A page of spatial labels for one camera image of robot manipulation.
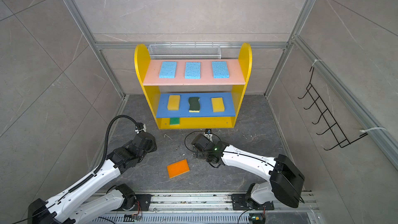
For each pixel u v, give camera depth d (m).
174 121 1.02
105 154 0.52
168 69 0.75
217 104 0.93
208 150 0.60
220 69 0.75
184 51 0.98
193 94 1.05
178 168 0.84
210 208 0.73
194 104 0.95
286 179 0.40
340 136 0.61
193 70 0.74
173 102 0.94
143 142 0.59
